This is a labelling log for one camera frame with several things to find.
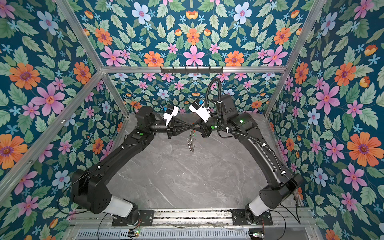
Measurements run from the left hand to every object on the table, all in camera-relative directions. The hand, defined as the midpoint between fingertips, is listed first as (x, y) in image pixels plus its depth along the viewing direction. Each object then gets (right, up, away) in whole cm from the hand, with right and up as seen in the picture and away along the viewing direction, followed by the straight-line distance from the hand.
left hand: (190, 124), depth 64 cm
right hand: (+1, 0, +1) cm, 1 cm away
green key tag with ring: (+2, -4, +3) cm, 5 cm away
